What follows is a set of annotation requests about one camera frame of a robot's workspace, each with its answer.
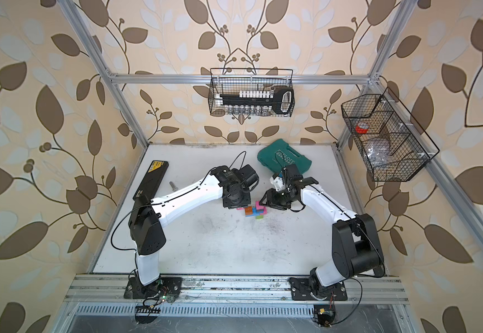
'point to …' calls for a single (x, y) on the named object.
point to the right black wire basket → (394, 146)
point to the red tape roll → (360, 130)
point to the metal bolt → (175, 189)
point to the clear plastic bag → (378, 152)
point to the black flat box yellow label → (152, 180)
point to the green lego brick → (259, 216)
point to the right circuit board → (325, 314)
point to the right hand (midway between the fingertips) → (266, 204)
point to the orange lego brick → (248, 210)
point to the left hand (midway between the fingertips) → (243, 202)
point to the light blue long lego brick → (255, 213)
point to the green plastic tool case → (280, 154)
